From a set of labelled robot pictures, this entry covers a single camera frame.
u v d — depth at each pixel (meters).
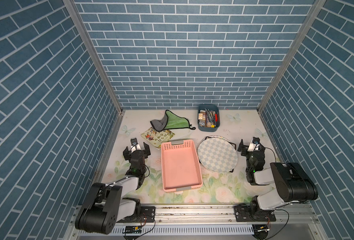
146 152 0.81
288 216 0.67
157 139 1.02
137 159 0.65
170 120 1.10
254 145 0.76
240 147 0.84
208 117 1.15
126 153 0.80
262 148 0.82
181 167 0.90
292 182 0.45
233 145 0.97
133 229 0.72
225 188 0.83
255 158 0.69
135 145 0.74
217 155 0.93
